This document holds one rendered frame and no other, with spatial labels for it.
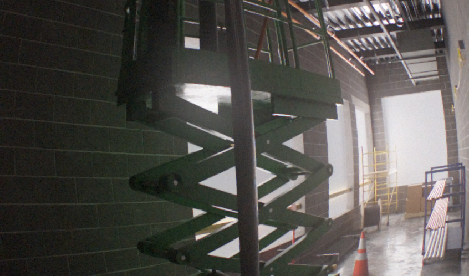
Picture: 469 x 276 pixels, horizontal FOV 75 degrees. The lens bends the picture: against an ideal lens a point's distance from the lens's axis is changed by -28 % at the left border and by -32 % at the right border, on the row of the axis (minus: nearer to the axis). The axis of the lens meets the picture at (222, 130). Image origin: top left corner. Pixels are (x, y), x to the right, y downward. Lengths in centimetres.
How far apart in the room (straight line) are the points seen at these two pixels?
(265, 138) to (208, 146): 41
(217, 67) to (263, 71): 35
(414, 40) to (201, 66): 559
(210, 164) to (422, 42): 566
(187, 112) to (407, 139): 971
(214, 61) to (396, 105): 972
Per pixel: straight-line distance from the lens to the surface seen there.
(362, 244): 512
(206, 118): 240
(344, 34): 869
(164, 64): 221
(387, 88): 1163
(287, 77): 270
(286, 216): 281
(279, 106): 268
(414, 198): 1014
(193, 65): 221
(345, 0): 689
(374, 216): 874
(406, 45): 732
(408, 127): 1159
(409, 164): 1156
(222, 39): 316
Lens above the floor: 160
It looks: 6 degrees up
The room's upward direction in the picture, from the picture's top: 3 degrees counter-clockwise
